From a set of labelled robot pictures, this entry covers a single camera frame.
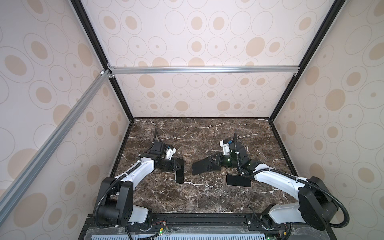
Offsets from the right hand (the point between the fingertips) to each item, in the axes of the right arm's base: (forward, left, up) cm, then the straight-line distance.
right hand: (208, 158), depth 81 cm
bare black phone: (-5, +16, -8) cm, 19 cm away
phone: (-3, +2, -4) cm, 5 cm away
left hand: (-1, +14, -5) cm, 15 cm away
